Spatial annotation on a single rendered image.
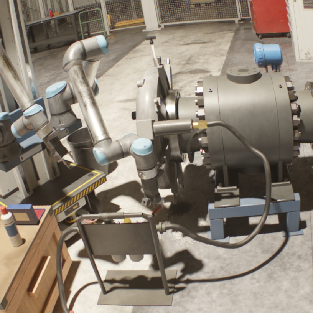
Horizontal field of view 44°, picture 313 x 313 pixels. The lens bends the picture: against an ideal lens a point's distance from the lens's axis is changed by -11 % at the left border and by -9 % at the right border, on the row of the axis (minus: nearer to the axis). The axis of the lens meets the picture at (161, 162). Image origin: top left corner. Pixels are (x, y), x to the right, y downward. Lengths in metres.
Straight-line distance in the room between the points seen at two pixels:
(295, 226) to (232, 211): 0.42
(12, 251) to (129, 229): 0.62
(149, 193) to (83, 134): 1.68
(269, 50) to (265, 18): 5.03
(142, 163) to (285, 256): 1.04
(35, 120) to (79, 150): 1.33
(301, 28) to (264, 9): 1.73
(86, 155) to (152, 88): 1.17
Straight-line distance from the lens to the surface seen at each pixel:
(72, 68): 2.11
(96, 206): 2.94
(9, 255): 2.11
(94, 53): 2.17
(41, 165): 2.95
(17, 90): 2.25
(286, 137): 2.38
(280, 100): 2.37
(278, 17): 7.74
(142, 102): 2.34
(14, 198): 2.92
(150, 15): 9.98
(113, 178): 3.46
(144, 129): 2.20
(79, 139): 3.60
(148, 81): 2.42
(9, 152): 2.50
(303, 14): 6.04
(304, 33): 6.09
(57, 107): 2.69
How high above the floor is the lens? 1.64
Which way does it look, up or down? 28 degrees down
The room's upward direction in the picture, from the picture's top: 10 degrees counter-clockwise
